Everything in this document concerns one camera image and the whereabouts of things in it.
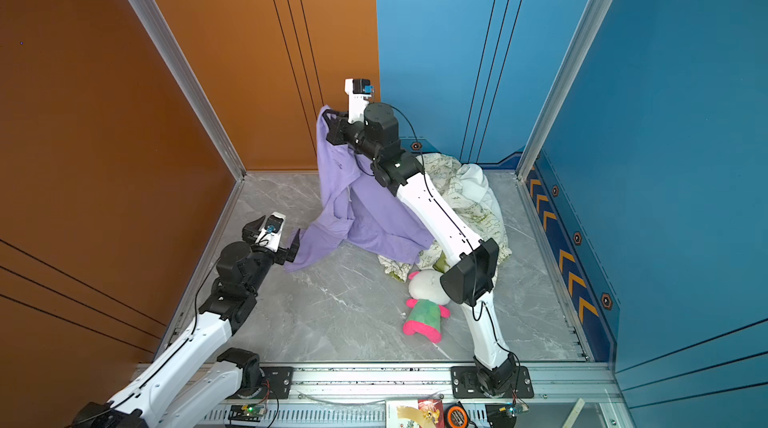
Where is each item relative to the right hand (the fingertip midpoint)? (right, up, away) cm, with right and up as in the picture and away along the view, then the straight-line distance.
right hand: (320, 112), depth 69 cm
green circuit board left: (-18, -71, +2) cm, 74 cm away
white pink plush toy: (+25, -50, +10) cm, 57 cm away
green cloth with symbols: (+32, -41, +23) cm, 56 cm away
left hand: (-14, -26, +10) cm, 31 cm away
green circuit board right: (+45, -70, +1) cm, 83 cm away
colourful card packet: (+22, -69, -2) cm, 72 cm away
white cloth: (+46, -16, +33) cm, 59 cm away
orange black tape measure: (+31, -69, -2) cm, 76 cm away
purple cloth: (+6, -23, +23) cm, 33 cm away
